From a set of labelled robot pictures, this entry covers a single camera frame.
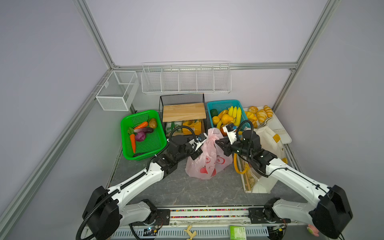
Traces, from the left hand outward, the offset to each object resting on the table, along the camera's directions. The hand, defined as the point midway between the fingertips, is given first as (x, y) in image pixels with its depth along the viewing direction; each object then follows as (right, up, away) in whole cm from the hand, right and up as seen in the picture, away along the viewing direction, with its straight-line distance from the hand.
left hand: (203, 142), depth 76 cm
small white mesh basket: (-58, +33, +28) cm, 72 cm away
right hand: (+7, 0, 0) cm, 7 cm away
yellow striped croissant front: (+39, +9, +32) cm, 52 cm away
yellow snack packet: (-4, +9, +26) cm, 27 cm away
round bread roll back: (+41, +22, +41) cm, 62 cm away
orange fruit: (+10, +5, -8) cm, 13 cm away
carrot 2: (-49, +3, +28) cm, 57 cm away
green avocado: (+10, +18, +36) cm, 42 cm away
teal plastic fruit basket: (+17, +25, +40) cm, 50 cm away
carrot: (-43, +9, +33) cm, 55 cm away
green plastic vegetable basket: (-33, -3, +26) cm, 43 cm away
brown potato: (-36, +10, +32) cm, 49 cm away
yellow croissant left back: (+38, +16, +37) cm, 55 cm away
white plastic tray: (+56, +8, +35) cm, 67 cm away
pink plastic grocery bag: (+5, -9, -1) cm, 10 cm away
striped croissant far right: (+54, +21, +42) cm, 72 cm away
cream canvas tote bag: (+38, 0, +7) cm, 39 cm away
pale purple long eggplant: (-39, +5, +29) cm, 49 cm away
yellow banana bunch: (+25, +18, +32) cm, 45 cm away
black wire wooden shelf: (-15, +21, +24) cm, 35 cm away
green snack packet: (-22, +8, +29) cm, 38 cm away
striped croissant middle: (+46, +16, +37) cm, 61 cm away
